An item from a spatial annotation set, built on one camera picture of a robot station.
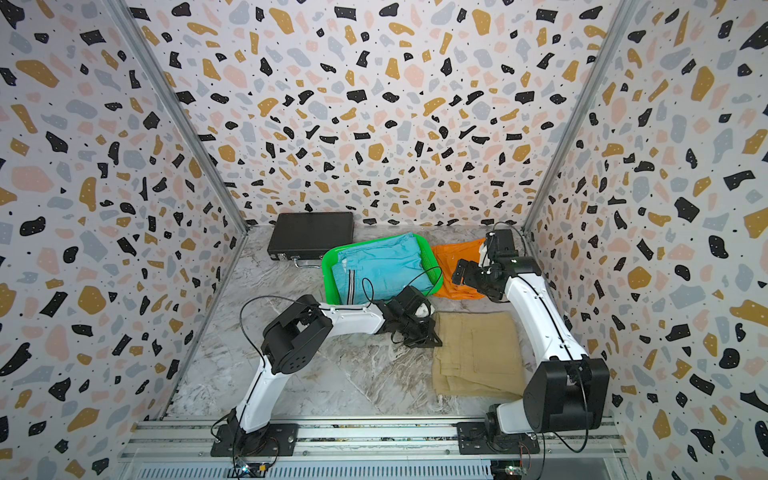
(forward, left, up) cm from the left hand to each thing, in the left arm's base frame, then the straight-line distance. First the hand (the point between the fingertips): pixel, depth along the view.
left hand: (447, 345), depth 87 cm
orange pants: (+33, -4, +1) cm, 34 cm away
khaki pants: (-2, -10, -3) cm, 11 cm away
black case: (+44, +49, 0) cm, 66 cm away
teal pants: (+24, +22, +3) cm, 33 cm away
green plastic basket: (+19, +36, +3) cm, 41 cm away
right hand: (+13, -5, +15) cm, 21 cm away
